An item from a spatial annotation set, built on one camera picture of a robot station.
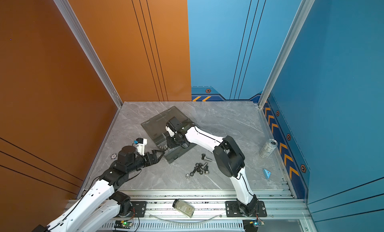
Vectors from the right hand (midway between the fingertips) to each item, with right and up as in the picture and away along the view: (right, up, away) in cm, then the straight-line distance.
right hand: (168, 144), depth 89 cm
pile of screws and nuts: (+19, -13, -2) cm, 24 cm away
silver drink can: (+56, -1, -6) cm, 57 cm away
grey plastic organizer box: (-13, +9, +20) cm, 25 cm away
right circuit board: (+42, -35, -19) cm, 58 cm away
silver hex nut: (+12, -17, -5) cm, 21 cm away
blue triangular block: (+56, -15, -6) cm, 59 cm away
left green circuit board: (-18, -35, -18) cm, 43 cm away
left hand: (-3, -3, -9) cm, 10 cm away
